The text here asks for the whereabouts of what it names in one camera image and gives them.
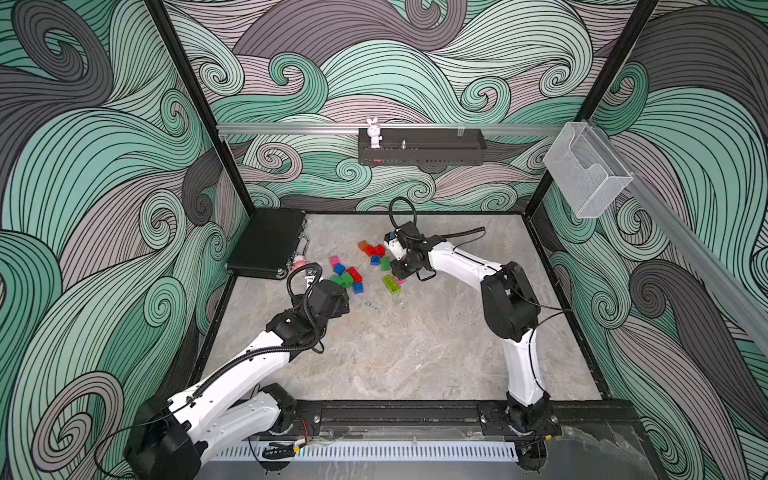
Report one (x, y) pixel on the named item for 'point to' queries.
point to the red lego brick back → (378, 250)
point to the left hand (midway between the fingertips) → (328, 290)
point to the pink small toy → (298, 261)
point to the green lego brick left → (345, 280)
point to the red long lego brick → (357, 278)
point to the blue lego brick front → (358, 287)
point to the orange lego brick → (363, 245)
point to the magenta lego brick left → (334, 260)
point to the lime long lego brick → (392, 284)
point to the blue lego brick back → (375, 260)
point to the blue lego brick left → (339, 269)
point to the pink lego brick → (399, 282)
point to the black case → (267, 243)
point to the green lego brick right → (385, 263)
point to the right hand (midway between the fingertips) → (395, 269)
